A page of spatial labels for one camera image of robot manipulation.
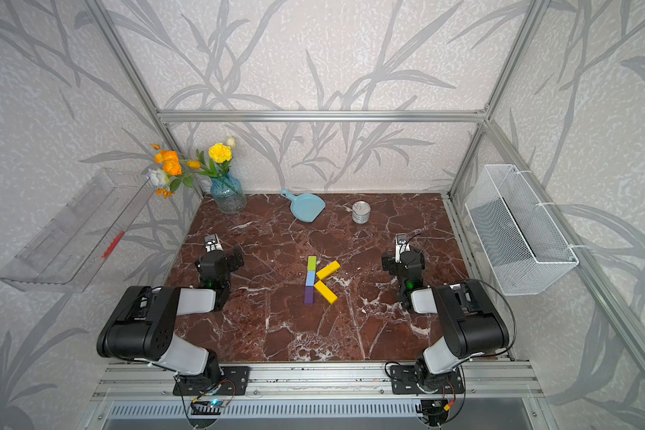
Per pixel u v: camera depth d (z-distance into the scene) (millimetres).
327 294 893
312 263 968
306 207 1162
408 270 711
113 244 657
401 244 802
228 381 725
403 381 728
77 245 683
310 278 935
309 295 893
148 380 750
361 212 1079
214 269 710
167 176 894
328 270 958
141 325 463
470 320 466
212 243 788
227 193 1060
